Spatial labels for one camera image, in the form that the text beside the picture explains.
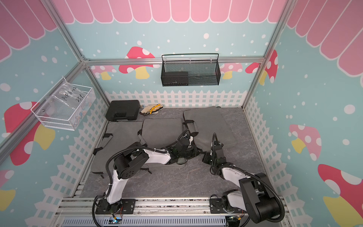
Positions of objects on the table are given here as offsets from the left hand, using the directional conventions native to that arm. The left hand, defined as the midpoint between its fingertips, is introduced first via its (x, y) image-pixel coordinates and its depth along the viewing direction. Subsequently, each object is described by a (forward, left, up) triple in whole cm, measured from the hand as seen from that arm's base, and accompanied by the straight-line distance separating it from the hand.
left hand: (202, 153), depth 90 cm
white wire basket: (+9, +74, +30) cm, 81 cm away
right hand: (0, -1, -2) cm, 3 cm away
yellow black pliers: (+43, +38, -3) cm, 57 cm away
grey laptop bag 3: (+28, -7, -1) cm, 29 cm away
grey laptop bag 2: (+14, +31, 0) cm, 34 cm away
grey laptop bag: (+13, +59, -1) cm, 61 cm away
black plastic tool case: (+37, +63, -1) cm, 73 cm away
